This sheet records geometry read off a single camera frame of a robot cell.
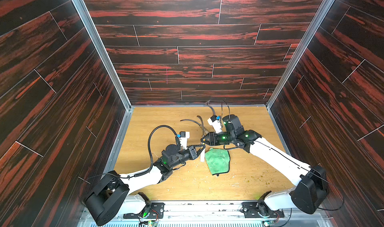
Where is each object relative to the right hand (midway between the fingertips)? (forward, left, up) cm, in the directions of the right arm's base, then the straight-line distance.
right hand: (204, 138), depth 78 cm
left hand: (-6, -1, 0) cm, 6 cm away
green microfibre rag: (-6, -9, -15) cm, 19 cm away
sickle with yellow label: (+47, -4, -20) cm, 51 cm away
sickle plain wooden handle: (+27, +9, -19) cm, 35 cm away
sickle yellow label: (-10, +1, -2) cm, 10 cm away
